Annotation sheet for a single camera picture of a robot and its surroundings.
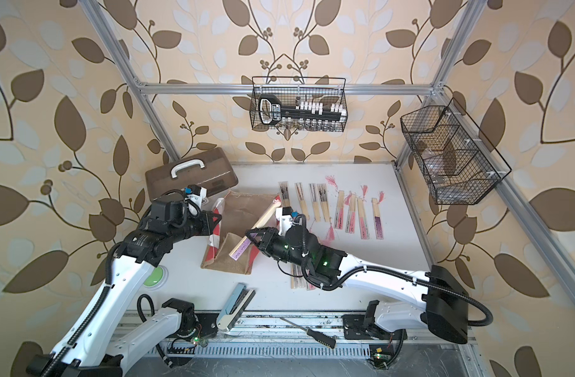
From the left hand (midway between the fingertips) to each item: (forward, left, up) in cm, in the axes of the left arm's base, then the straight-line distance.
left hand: (217, 214), depth 73 cm
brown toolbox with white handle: (+23, +8, -5) cm, 25 cm away
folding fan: (+29, -33, -23) cm, 50 cm away
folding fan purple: (+12, -60, -24) cm, 66 cm away
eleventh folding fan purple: (-12, -10, +1) cm, 15 cm away
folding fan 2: (+27, -37, -24) cm, 52 cm away
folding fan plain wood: (+28, -27, -23) cm, 45 cm away
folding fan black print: (+27, -19, -23) cm, 41 cm away
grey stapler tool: (-22, -5, -22) cm, 31 cm away
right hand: (-9, -11, +2) cm, 14 cm away
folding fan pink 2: (+8, -53, -24) cm, 58 cm away
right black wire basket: (+12, -76, +9) cm, 78 cm away
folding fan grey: (-13, -25, -23) cm, 37 cm away
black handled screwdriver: (-30, -32, -23) cm, 50 cm away
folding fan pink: (+18, -44, -24) cm, 53 cm away
